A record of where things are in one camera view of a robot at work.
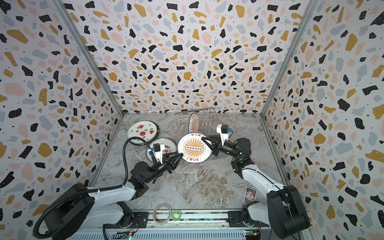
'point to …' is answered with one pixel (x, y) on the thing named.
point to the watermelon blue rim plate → (147, 130)
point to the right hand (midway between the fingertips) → (201, 137)
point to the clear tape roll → (155, 218)
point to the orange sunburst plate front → (195, 149)
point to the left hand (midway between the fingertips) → (181, 153)
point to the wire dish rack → (208, 123)
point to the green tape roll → (176, 215)
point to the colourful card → (250, 195)
